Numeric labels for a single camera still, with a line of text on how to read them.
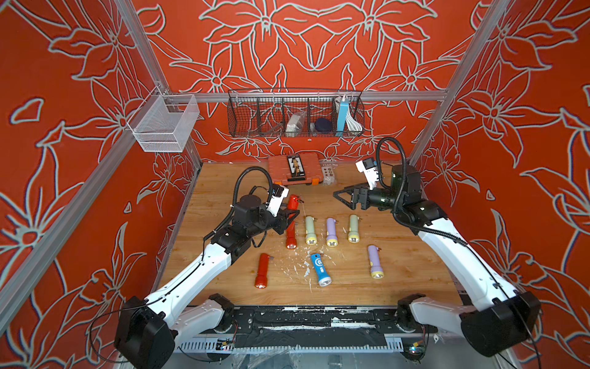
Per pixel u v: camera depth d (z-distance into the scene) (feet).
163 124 3.05
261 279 2.64
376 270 2.62
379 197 1.99
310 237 2.94
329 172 3.63
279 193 2.07
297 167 3.55
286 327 2.39
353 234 2.96
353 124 3.00
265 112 3.29
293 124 2.96
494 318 1.21
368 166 2.05
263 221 2.06
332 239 2.89
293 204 2.32
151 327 1.24
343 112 2.82
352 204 2.01
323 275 2.67
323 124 3.10
